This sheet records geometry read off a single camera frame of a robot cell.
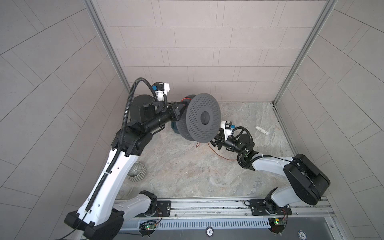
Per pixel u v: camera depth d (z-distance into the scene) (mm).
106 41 824
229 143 685
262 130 989
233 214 708
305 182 427
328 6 709
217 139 675
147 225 645
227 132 671
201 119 550
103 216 350
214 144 694
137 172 807
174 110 488
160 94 509
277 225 678
